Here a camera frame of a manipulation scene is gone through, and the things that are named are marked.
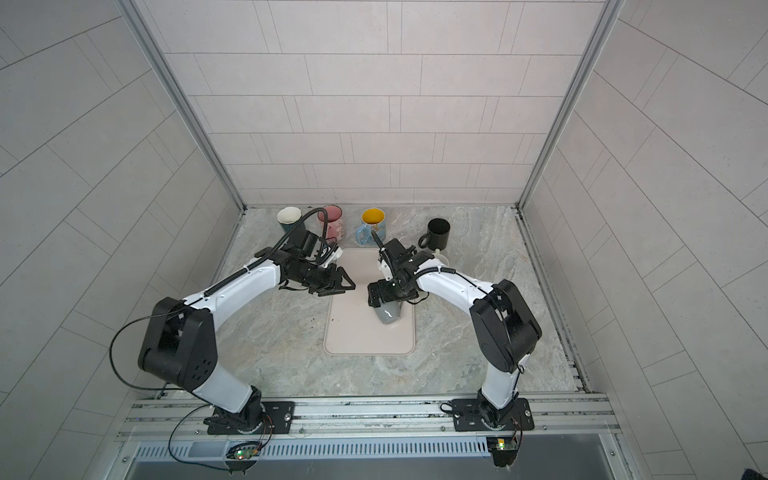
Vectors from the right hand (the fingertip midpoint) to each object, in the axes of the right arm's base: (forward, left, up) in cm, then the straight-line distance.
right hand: (382, 300), depth 86 cm
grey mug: (-4, -2, +1) cm, 5 cm away
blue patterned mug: (+29, +3, +5) cm, 29 cm away
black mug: (+21, -19, +2) cm, 29 cm away
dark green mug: (+31, +31, +6) cm, 44 cm away
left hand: (+2, +6, +7) cm, 10 cm away
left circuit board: (-33, +31, -1) cm, 45 cm away
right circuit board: (-36, -27, -7) cm, 46 cm away
